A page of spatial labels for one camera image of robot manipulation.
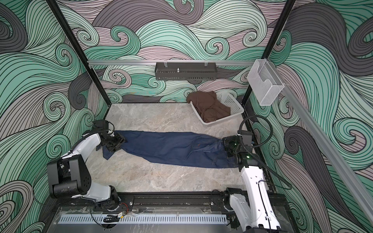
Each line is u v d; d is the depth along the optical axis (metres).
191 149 0.91
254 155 0.52
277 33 0.80
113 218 0.72
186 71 0.95
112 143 0.76
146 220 0.73
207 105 1.12
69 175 1.04
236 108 1.10
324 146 0.52
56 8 0.71
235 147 0.63
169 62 0.93
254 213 0.41
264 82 0.78
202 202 0.74
